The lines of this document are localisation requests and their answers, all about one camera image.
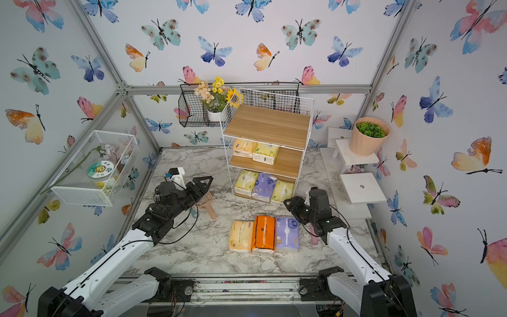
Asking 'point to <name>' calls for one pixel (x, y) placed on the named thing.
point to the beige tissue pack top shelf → (241, 236)
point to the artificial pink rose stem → (122, 154)
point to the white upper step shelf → (343, 154)
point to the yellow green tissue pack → (264, 153)
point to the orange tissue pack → (265, 232)
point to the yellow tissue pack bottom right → (282, 191)
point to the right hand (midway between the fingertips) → (288, 202)
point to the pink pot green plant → (368, 134)
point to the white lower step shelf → (362, 188)
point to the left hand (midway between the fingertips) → (212, 179)
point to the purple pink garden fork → (314, 238)
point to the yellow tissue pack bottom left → (245, 182)
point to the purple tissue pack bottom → (264, 187)
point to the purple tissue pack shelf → (287, 232)
